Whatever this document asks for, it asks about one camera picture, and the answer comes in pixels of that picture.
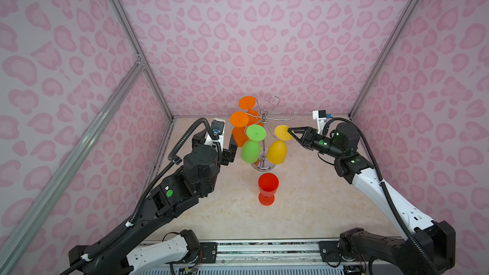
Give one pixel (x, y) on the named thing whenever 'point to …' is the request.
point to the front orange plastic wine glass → (239, 119)
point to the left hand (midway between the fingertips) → (219, 130)
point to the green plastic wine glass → (250, 149)
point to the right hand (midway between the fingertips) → (291, 131)
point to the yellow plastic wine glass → (277, 150)
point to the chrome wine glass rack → (265, 165)
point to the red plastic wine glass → (268, 183)
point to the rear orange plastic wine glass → (248, 103)
